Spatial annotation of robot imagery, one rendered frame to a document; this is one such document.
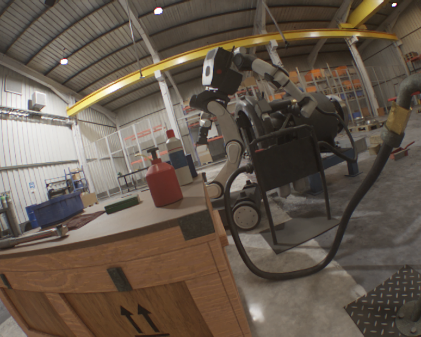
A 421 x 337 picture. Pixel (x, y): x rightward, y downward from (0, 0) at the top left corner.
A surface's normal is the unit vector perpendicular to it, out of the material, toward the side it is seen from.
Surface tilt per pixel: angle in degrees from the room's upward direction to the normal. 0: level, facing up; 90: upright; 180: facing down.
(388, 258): 0
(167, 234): 90
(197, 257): 90
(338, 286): 0
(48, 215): 90
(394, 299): 0
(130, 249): 90
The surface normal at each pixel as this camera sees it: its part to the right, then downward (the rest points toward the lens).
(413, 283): -0.29, -0.95
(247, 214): -0.29, 0.16
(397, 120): -0.71, 0.58
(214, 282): 0.06, 0.06
